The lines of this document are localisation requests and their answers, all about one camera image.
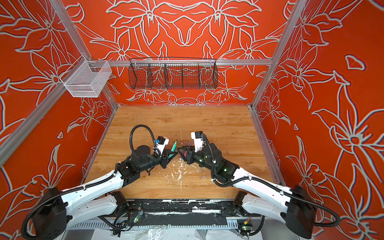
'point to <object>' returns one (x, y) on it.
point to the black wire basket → (172, 73)
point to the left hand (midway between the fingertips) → (175, 150)
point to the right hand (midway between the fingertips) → (177, 149)
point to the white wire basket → (88, 79)
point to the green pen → (173, 148)
